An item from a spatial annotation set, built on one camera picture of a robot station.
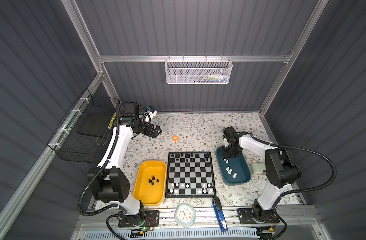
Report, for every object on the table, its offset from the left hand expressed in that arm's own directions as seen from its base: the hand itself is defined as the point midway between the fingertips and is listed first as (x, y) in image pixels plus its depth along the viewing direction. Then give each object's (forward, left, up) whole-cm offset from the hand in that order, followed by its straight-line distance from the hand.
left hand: (152, 128), depth 83 cm
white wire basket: (+61, -35, 0) cm, 70 cm away
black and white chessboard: (-20, -20, -20) cm, 35 cm away
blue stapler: (-41, -33, -19) cm, 56 cm away
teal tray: (-20, -45, -19) cm, 53 cm away
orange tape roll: (+8, -12, -22) cm, 26 cm away
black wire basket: (-8, +32, +7) cm, 34 cm away
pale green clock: (-41, -16, -19) cm, 48 cm away
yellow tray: (-23, +3, -21) cm, 31 cm away
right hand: (-10, -44, -20) cm, 50 cm away
